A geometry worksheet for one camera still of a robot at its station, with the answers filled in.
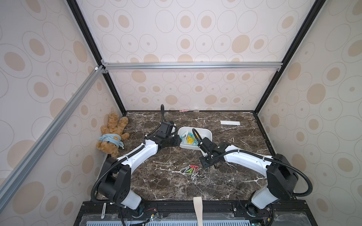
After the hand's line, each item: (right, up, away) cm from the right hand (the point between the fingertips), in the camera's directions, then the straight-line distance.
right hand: (208, 161), depth 86 cm
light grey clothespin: (-14, -5, +1) cm, 15 cm away
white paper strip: (+22, +24, +27) cm, 43 cm away
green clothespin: (-11, -6, +1) cm, 13 cm away
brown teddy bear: (-63, +16, +10) cm, 66 cm away
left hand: (-15, +14, 0) cm, 20 cm away
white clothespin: (-14, +15, +16) cm, 27 cm away
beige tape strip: (-7, -21, -12) cm, 25 cm away
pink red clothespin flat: (-9, -4, +1) cm, 10 cm away
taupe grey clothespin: (-9, -8, -1) cm, 12 cm away
